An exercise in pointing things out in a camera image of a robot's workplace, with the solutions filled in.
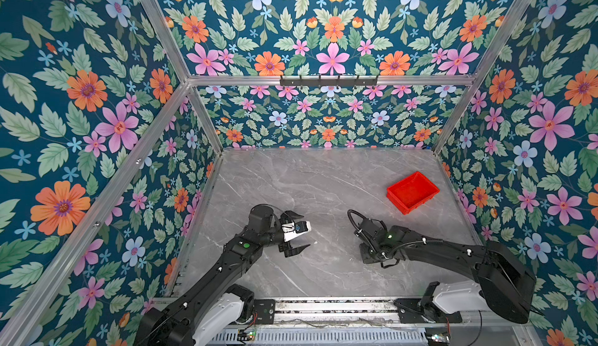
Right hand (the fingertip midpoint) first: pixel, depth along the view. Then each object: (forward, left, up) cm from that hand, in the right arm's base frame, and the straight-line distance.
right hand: (368, 252), depth 85 cm
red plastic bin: (+26, -21, +1) cm, 34 cm away
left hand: (+4, +23, +12) cm, 26 cm away
